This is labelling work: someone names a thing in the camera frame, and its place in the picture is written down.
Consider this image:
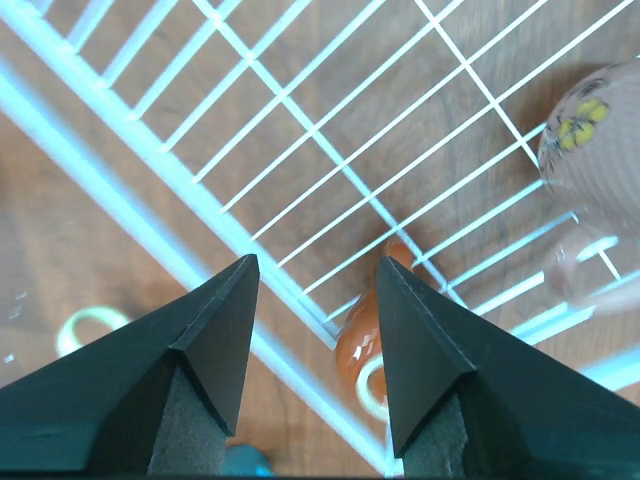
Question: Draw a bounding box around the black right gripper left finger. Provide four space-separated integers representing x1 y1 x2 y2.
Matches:
1 254 259 473

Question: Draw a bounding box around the white wire dish rack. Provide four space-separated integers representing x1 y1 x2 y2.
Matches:
1 1 639 475

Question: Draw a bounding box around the white mug blue handle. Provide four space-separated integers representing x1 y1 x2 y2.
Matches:
221 444 274 476

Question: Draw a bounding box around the dark brown glazed mug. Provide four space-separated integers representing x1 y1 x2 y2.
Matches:
333 238 416 424

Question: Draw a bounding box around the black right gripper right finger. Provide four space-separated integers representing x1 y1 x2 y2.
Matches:
376 258 639 475

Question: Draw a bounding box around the pink floral mug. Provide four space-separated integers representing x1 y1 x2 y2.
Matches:
537 57 639 312

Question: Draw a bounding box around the beige round ceramic mug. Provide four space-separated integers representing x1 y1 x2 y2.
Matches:
55 306 131 357

